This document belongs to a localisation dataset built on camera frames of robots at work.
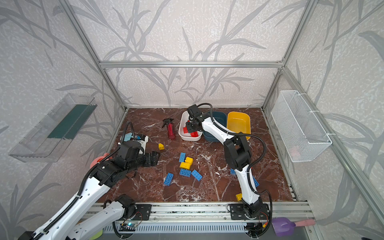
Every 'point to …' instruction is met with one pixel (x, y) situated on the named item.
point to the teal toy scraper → (128, 136)
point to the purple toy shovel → (284, 227)
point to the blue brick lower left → (168, 179)
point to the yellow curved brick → (185, 165)
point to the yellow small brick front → (239, 196)
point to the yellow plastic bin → (238, 122)
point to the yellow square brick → (189, 160)
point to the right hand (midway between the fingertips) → (190, 123)
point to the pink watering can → (98, 159)
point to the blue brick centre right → (196, 174)
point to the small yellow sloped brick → (161, 146)
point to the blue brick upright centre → (182, 157)
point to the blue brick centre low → (185, 172)
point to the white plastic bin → (183, 134)
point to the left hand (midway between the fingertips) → (156, 150)
